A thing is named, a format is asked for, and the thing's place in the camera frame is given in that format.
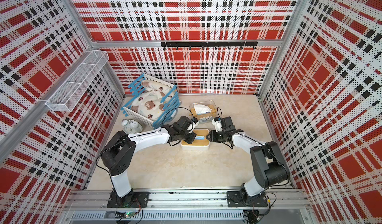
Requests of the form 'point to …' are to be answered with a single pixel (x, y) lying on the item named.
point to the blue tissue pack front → (201, 109)
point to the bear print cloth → (150, 103)
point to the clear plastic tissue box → (206, 119)
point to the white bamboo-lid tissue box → (197, 144)
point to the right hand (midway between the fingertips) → (210, 136)
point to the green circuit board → (129, 214)
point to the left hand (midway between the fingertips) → (196, 136)
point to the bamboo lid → (212, 113)
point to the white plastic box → (195, 148)
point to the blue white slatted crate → (172, 106)
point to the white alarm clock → (132, 126)
